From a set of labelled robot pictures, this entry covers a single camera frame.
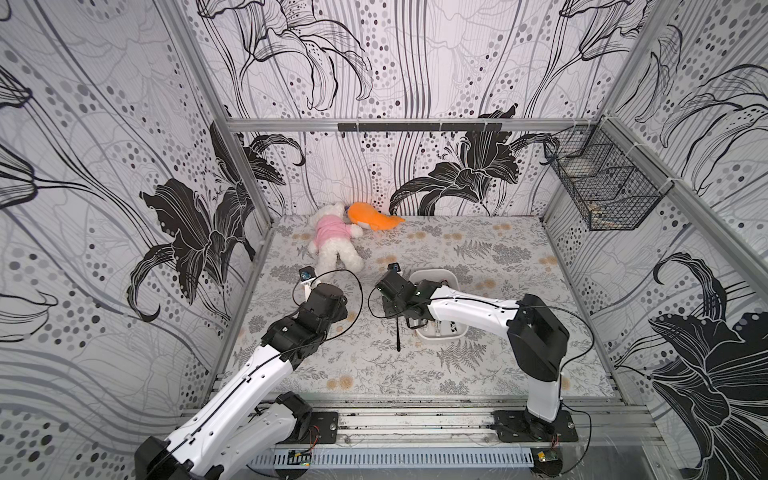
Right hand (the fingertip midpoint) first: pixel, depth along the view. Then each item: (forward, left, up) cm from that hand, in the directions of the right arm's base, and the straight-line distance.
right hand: (393, 300), depth 90 cm
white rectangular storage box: (-7, -14, -4) cm, 16 cm away
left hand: (-7, +15, +10) cm, 19 cm away
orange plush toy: (+38, +12, 0) cm, 39 cm away
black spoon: (-10, -1, -6) cm, 12 cm away
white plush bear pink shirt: (+24, +21, +4) cm, 33 cm away
